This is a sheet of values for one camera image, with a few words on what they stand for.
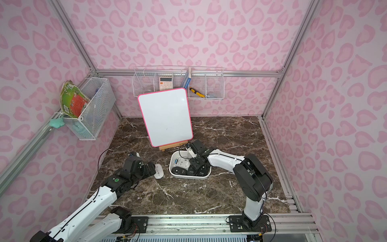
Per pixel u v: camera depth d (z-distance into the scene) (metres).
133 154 0.74
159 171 0.88
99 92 0.88
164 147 0.96
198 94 0.98
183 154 0.95
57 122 0.62
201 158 0.67
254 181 0.46
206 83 1.02
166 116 0.91
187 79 0.84
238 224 0.73
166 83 0.95
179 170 0.88
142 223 0.74
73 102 0.73
